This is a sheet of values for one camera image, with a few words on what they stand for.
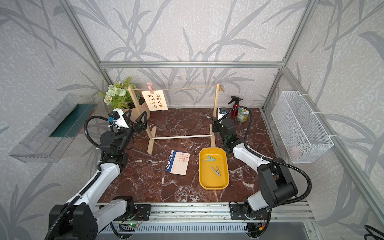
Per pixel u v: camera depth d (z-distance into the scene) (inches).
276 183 17.1
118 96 35.0
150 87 25.8
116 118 23.5
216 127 30.8
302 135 24.3
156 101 29.2
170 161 35.9
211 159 35.9
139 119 25.7
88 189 17.9
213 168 34.2
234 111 44.2
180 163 35.8
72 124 25.2
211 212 29.6
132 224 27.8
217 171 33.9
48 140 25.6
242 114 42.5
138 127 26.3
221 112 28.8
